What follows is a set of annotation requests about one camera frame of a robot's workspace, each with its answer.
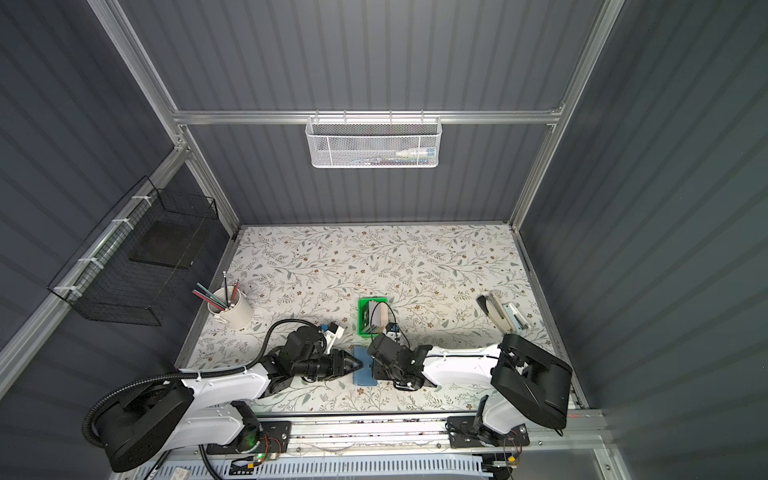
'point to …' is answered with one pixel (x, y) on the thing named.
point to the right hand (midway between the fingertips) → (376, 370)
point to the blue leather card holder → (364, 375)
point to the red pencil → (235, 290)
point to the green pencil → (211, 294)
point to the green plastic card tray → (363, 315)
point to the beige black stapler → (492, 306)
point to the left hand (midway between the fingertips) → (362, 368)
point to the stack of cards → (378, 317)
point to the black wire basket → (128, 269)
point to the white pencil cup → (229, 305)
